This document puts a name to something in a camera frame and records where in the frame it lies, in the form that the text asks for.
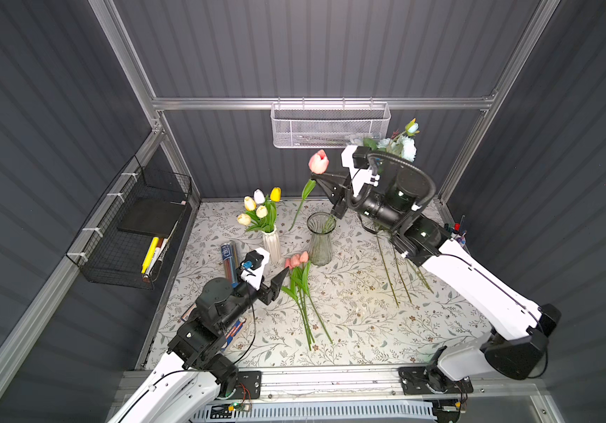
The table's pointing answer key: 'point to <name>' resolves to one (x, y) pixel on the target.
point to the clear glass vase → (320, 226)
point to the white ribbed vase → (271, 243)
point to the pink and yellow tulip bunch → (261, 211)
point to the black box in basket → (151, 217)
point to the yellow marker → (152, 248)
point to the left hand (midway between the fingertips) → (278, 265)
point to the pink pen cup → (457, 233)
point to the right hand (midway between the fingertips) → (320, 173)
